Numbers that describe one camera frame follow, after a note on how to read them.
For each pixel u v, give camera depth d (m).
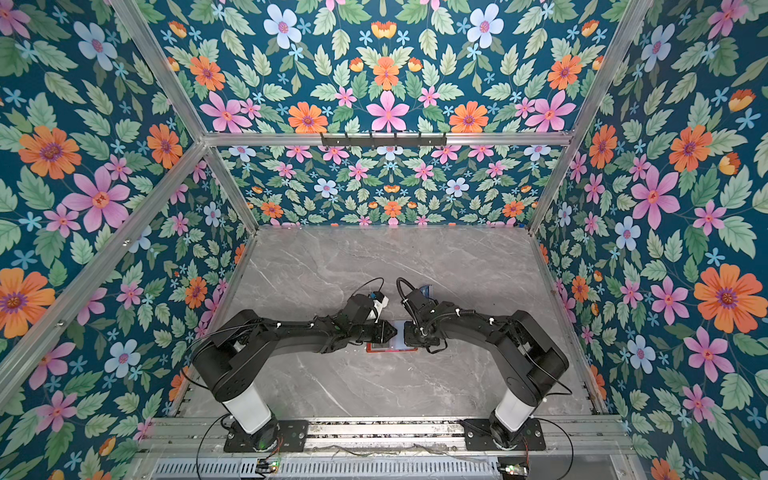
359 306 0.72
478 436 0.73
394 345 0.88
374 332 0.81
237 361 0.46
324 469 0.76
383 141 0.93
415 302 0.72
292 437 0.73
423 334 0.66
